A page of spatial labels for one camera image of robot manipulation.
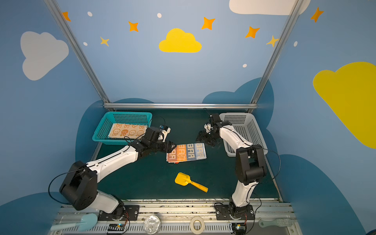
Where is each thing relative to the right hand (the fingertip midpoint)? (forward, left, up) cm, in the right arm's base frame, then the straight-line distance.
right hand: (201, 140), depth 91 cm
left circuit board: (-47, +43, -13) cm, 65 cm away
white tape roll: (-46, +3, -9) cm, 47 cm away
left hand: (-5, +18, +3) cm, 19 cm away
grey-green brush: (-40, -39, -10) cm, 57 cm away
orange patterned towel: (+10, +54, -6) cm, 55 cm away
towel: (-5, +9, -9) cm, 14 cm away
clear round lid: (-45, +22, -4) cm, 51 cm away
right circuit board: (-44, -20, -14) cm, 50 cm away
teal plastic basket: (+8, +69, -3) cm, 70 cm away
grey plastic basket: (+23, -34, -9) cm, 42 cm away
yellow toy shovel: (-22, +9, -9) cm, 26 cm away
